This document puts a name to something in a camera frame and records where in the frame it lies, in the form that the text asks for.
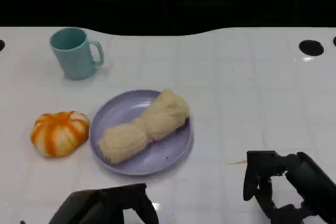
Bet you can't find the beige towel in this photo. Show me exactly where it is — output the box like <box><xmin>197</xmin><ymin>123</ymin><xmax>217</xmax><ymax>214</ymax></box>
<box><xmin>98</xmin><ymin>89</ymin><xmax>191</xmax><ymax>164</ymax></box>

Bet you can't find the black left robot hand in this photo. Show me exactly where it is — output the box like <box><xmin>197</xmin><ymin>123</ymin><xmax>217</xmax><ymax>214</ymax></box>
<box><xmin>48</xmin><ymin>183</ymin><xmax>160</xmax><ymax>224</ymax></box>

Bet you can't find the orange and white bread roll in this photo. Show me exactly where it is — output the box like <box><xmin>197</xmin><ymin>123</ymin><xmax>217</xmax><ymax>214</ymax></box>
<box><xmin>30</xmin><ymin>111</ymin><xmax>90</xmax><ymax>158</ymax></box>

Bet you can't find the lilac plate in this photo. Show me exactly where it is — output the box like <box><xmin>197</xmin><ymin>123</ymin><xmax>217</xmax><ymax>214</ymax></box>
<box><xmin>88</xmin><ymin>89</ymin><xmax>194</xmax><ymax>177</ymax></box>

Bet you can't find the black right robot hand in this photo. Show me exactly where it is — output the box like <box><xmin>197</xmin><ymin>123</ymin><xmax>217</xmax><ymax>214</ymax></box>
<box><xmin>243</xmin><ymin>150</ymin><xmax>336</xmax><ymax>224</ymax></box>

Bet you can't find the pale green mug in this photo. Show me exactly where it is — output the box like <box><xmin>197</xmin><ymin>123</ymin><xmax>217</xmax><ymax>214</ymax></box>
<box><xmin>49</xmin><ymin>27</ymin><xmax>105</xmax><ymax>80</ymax></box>

